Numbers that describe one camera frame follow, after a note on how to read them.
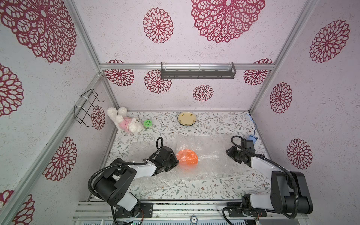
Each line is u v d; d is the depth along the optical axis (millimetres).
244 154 701
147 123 1066
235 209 743
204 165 891
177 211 748
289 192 428
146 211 733
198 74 876
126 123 1001
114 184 442
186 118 1137
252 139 920
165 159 739
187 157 919
